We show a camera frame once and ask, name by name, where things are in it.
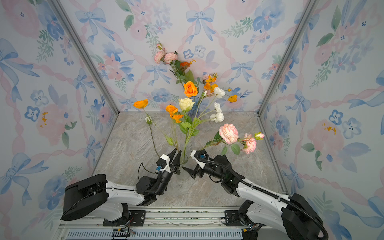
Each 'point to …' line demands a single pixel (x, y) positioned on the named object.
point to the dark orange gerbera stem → (188, 76)
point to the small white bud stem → (149, 120)
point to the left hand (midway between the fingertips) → (178, 150)
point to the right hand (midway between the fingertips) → (189, 157)
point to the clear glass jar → (184, 158)
